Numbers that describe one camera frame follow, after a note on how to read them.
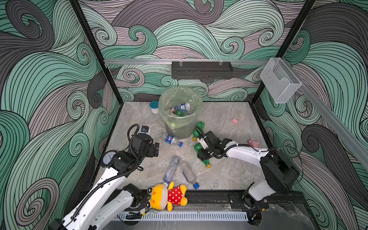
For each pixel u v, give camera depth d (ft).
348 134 1.77
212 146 2.38
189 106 3.04
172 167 2.67
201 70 3.12
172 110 3.11
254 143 3.02
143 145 1.77
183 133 3.05
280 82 2.57
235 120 3.50
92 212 1.29
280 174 1.43
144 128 2.10
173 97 3.05
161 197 2.24
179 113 3.13
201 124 3.40
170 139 3.03
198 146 2.86
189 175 2.65
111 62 3.12
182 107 3.11
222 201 2.44
